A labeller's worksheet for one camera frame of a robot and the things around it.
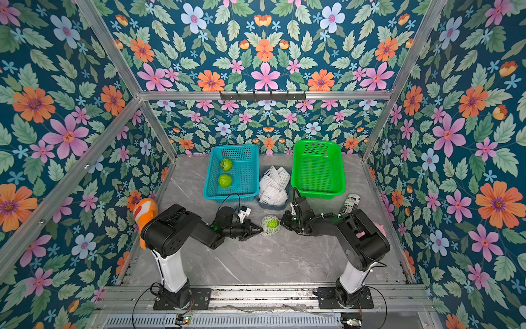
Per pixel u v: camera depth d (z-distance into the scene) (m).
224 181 1.01
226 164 1.08
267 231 0.86
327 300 0.73
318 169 1.15
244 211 0.91
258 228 0.89
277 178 1.01
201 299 0.74
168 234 0.51
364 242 0.48
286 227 0.84
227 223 0.79
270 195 0.98
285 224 0.82
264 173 1.06
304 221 0.73
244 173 1.11
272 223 0.86
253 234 0.85
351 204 0.96
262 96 0.92
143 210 0.89
